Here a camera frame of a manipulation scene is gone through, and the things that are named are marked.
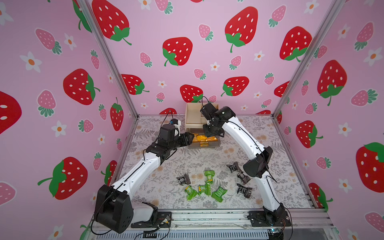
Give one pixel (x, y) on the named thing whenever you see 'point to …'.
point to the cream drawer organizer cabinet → (194, 123)
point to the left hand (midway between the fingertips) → (191, 135)
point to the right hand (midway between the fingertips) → (211, 132)
